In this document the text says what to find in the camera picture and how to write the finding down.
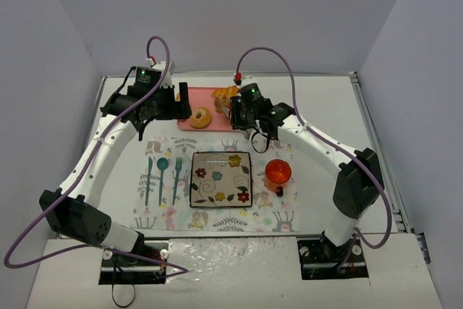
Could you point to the orange mug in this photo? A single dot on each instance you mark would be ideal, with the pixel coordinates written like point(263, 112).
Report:
point(277, 175)

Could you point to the aluminium table rail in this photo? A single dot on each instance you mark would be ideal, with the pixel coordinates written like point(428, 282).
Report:
point(399, 212)

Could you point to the long croissant bread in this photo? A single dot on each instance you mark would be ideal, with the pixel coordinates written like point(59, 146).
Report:
point(229, 92)

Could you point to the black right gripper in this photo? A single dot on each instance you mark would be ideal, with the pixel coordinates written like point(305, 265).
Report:
point(235, 113)

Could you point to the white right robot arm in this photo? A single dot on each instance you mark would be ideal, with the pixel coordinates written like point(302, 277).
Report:
point(358, 176)

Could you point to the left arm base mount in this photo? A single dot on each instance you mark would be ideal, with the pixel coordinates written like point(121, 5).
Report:
point(123, 270)

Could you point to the floral patterned placemat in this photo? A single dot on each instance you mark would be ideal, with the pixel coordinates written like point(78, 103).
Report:
point(268, 212)

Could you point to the sesame bread roll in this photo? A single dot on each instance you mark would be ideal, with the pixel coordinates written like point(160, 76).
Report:
point(222, 105)

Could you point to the square floral ceramic plate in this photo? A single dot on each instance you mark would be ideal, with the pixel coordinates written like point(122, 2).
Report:
point(221, 180)

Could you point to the teal plastic fork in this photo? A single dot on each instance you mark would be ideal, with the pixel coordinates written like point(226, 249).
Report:
point(177, 170)

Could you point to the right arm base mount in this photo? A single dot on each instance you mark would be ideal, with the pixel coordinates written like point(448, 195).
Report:
point(320, 259)

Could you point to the teal plastic knife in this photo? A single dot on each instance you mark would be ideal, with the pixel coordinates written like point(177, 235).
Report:
point(148, 176)

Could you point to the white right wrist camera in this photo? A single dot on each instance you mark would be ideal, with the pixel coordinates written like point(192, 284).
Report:
point(241, 80)

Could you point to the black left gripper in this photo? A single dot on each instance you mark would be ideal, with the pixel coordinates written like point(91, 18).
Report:
point(181, 103)

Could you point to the teal plastic spoon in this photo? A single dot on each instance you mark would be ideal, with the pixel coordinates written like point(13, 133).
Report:
point(162, 165)

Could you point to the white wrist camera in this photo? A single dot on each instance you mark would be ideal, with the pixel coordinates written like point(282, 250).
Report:
point(160, 67)
point(241, 80)

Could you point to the sugared ring donut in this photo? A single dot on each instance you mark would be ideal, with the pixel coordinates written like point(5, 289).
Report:
point(201, 117)

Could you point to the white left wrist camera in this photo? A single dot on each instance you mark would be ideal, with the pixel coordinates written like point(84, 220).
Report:
point(160, 67)

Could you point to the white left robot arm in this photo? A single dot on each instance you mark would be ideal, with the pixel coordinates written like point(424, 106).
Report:
point(72, 209)

